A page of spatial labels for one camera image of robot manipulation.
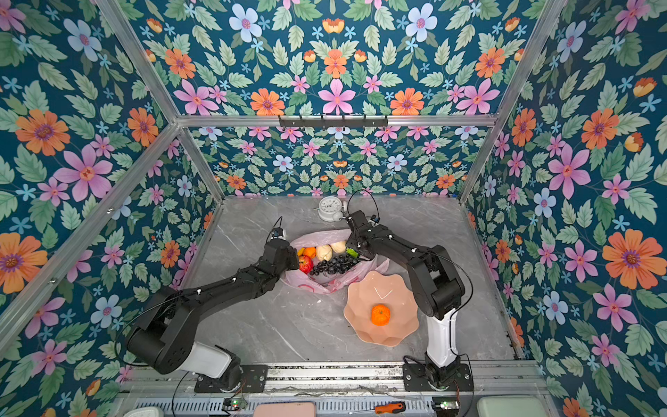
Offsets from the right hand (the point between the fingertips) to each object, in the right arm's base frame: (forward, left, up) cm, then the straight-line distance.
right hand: (356, 242), depth 97 cm
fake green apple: (-4, +2, 0) cm, 4 cm away
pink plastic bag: (-15, +10, -3) cm, 19 cm away
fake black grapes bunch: (-9, +7, -1) cm, 11 cm away
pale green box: (-51, -40, -3) cm, 64 cm away
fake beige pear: (-4, +12, -1) cm, 13 cm away
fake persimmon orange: (-27, -7, -2) cm, 28 cm away
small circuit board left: (-50, +34, -6) cm, 60 cm away
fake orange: (-3, +17, -1) cm, 18 cm away
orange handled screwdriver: (-51, -9, -5) cm, 52 cm away
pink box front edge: (-51, +20, -7) cm, 55 cm away
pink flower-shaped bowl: (-18, -12, -4) cm, 22 cm away
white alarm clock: (+19, +11, -1) cm, 22 cm away
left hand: (-5, +21, +5) cm, 22 cm away
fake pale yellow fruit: (-1, +7, -1) cm, 7 cm away
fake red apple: (-9, +18, 0) cm, 20 cm away
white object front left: (-51, +56, -3) cm, 76 cm away
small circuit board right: (-50, -26, -7) cm, 57 cm away
